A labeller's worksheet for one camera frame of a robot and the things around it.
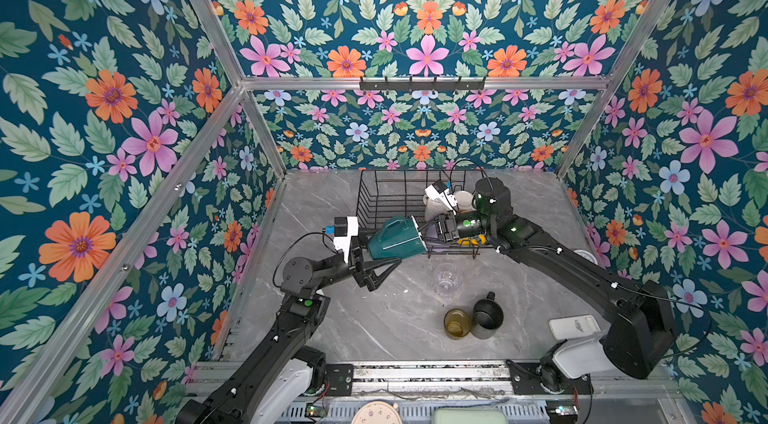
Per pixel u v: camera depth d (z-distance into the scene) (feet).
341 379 2.41
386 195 3.65
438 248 3.13
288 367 1.98
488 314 2.70
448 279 2.95
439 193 2.14
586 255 3.01
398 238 1.92
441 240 2.09
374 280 1.89
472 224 2.05
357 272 1.89
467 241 2.11
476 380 2.46
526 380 2.39
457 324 2.69
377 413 2.22
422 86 3.06
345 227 1.82
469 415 2.18
